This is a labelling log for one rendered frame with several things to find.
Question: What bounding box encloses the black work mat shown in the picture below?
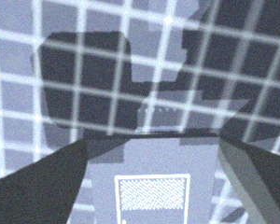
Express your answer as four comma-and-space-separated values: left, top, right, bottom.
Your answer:
0, 0, 280, 178

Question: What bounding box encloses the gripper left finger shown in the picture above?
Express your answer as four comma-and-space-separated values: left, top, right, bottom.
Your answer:
0, 138, 89, 224

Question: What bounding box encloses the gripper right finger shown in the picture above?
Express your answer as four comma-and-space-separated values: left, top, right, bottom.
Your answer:
217, 135, 280, 224

